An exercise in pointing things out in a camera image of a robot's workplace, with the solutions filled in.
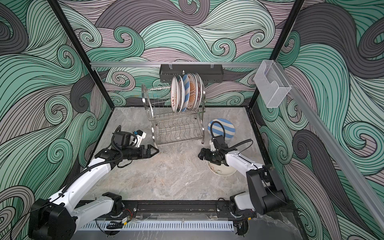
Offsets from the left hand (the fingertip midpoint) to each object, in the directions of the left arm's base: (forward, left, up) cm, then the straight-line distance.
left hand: (154, 151), depth 79 cm
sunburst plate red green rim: (+28, -10, +16) cm, 34 cm away
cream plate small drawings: (-5, -39, -12) cm, 41 cm away
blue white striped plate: (+16, -37, +2) cm, 41 cm away
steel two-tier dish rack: (+26, -3, -12) cm, 29 cm away
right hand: (+2, -28, -11) cm, 30 cm away
